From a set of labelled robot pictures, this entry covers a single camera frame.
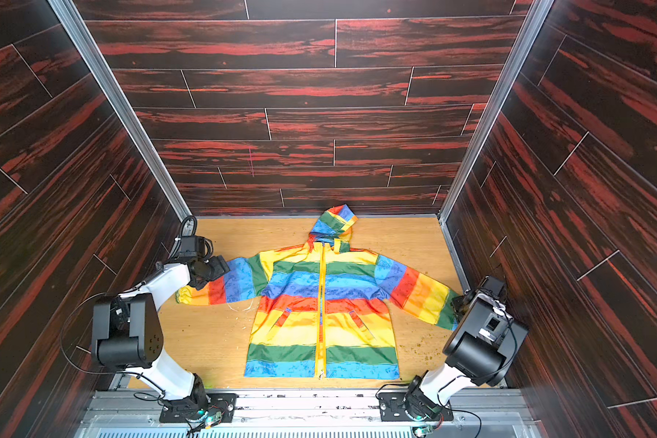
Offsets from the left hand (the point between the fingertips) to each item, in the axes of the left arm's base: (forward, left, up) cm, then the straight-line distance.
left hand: (221, 270), depth 96 cm
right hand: (-12, -86, -6) cm, 87 cm away
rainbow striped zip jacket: (-12, -37, -5) cm, 40 cm away
